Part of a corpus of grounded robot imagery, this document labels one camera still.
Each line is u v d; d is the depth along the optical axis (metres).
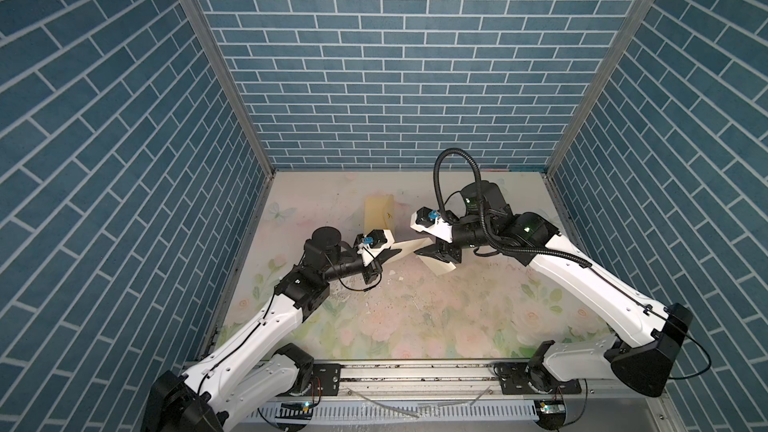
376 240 0.58
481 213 0.52
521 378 0.73
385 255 0.61
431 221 0.56
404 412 0.71
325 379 0.74
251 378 0.54
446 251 0.58
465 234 0.59
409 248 0.69
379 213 1.06
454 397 0.72
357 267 0.63
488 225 0.51
